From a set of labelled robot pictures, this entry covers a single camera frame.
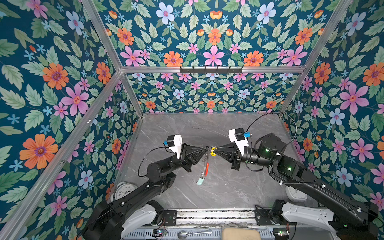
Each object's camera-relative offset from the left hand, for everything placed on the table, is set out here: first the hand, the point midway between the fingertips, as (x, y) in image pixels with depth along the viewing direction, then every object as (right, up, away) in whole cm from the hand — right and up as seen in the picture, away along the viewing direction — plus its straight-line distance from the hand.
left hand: (206, 152), depth 50 cm
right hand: (+4, +1, +4) cm, 5 cm away
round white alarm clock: (-45, -25, +30) cm, 60 cm away
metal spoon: (-10, -41, +17) cm, 46 cm away
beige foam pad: (+16, -40, +17) cm, 47 cm away
